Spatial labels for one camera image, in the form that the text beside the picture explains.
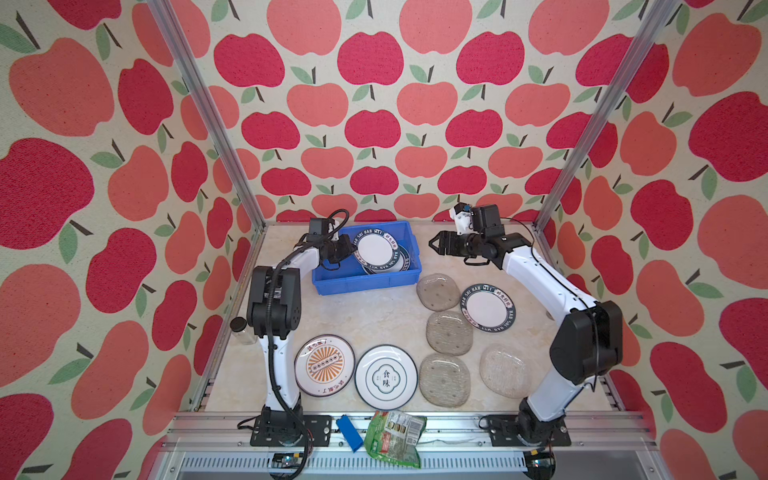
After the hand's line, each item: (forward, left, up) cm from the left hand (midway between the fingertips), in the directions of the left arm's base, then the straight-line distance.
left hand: (361, 247), depth 102 cm
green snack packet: (-56, -10, -8) cm, 57 cm away
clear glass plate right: (-39, -43, -9) cm, 59 cm away
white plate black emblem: (-41, -8, -9) cm, 43 cm away
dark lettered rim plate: (+2, -5, -4) cm, 7 cm away
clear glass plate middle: (-28, -28, -9) cm, 40 cm away
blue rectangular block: (-54, +2, -10) cm, 55 cm away
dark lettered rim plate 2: (-20, -42, -9) cm, 47 cm away
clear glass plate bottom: (-42, -24, -9) cm, 49 cm away
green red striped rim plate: (-2, -15, -8) cm, 17 cm away
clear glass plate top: (-13, -27, -10) cm, 31 cm away
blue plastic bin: (-9, +11, -6) cm, 15 cm away
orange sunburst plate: (-37, +10, -9) cm, 40 cm away
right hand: (-9, -26, +12) cm, 30 cm away
